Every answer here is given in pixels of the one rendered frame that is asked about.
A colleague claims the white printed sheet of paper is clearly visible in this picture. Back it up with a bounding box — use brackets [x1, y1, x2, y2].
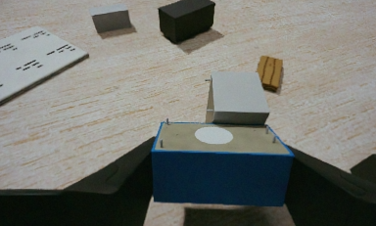
[0, 26, 89, 105]

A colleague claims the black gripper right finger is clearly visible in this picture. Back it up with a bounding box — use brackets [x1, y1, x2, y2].
[284, 144, 376, 226]

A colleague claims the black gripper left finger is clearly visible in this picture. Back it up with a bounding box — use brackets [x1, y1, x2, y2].
[0, 136, 156, 226]

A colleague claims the blue rectangular block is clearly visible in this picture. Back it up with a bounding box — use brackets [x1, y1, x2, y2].
[151, 117, 295, 207]

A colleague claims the small wood-grain block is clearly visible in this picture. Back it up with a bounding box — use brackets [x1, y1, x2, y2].
[257, 55, 283, 92]

